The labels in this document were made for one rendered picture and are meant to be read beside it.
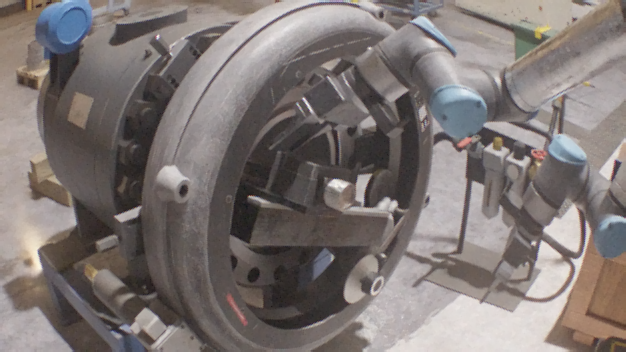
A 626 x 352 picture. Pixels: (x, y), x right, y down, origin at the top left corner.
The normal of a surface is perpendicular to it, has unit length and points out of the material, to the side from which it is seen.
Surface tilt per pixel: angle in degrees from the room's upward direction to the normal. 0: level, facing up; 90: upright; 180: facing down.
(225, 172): 90
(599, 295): 90
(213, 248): 90
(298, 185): 65
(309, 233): 90
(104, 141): 70
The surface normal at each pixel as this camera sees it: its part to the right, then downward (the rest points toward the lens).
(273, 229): 0.75, 0.29
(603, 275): -0.66, 0.33
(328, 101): -0.45, -0.03
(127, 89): -0.48, -0.39
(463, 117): 0.17, 0.76
